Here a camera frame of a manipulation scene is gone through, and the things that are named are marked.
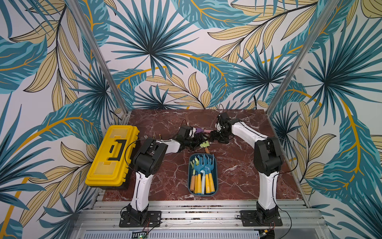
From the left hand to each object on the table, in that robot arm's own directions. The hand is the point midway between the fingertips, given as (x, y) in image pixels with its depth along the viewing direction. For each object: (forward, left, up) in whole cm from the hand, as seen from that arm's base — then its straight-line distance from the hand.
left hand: (206, 142), depth 96 cm
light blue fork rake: (-23, +3, -1) cm, 24 cm away
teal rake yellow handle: (-18, +5, +1) cm, 19 cm away
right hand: (+2, -5, 0) cm, 6 cm away
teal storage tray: (-20, -4, -1) cm, 21 cm away
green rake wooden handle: (-14, +7, -1) cm, 16 cm away
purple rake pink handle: (+12, +4, -3) cm, 13 cm away
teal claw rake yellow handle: (-18, +1, +1) cm, 18 cm away
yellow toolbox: (-23, +48, +12) cm, 55 cm away
